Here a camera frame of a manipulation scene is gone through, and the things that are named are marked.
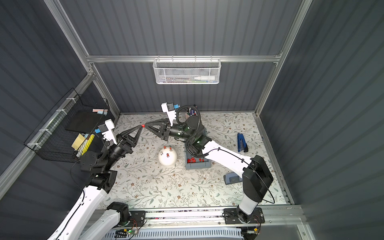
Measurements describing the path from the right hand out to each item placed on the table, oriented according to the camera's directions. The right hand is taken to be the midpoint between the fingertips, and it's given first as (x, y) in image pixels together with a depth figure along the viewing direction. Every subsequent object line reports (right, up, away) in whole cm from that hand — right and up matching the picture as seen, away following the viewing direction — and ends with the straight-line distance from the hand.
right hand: (144, 131), depth 56 cm
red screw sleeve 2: (+5, -11, +30) cm, 32 cm away
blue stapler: (+51, -11, +43) cm, 68 cm away
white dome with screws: (+1, -16, +29) cm, 33 cm away
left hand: (-1, 0, 0) cm, 1 cm away
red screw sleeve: (+3, -15, +28) cm, 32 cm away
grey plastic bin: (+17, -21, +35) cm, 44 cm away
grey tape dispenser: (+40, -28, +28) cm, 56 cm away
